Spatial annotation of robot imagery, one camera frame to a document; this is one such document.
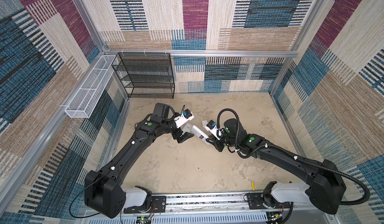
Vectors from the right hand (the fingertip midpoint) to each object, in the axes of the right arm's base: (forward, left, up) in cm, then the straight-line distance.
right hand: (209, 140), depth 79 cm
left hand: (+6, +11, +7) cm, 14 cm away
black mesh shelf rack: (+53, +41, +2) cm, 68 cm away
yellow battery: (-19, -22, -15) cm, 32 cm away
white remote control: (+2, +6, +3) cm, 7 cm away
